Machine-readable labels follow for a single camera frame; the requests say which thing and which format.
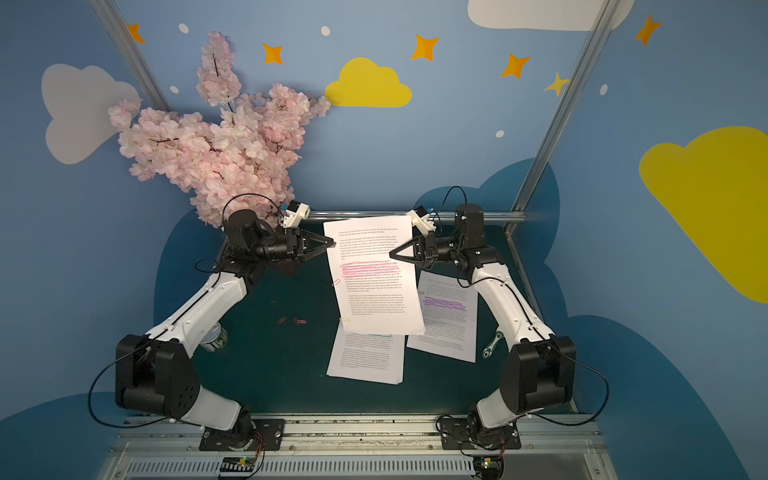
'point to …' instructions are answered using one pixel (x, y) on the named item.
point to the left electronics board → (237, 464)
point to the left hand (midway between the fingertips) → (334, 240)
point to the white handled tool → (487, 351)
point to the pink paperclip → (337, 281)
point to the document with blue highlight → (375, 358)
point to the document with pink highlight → (376, 293)
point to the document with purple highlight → (450, 316)
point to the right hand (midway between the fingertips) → (398, 257)
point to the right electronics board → (487, 468)
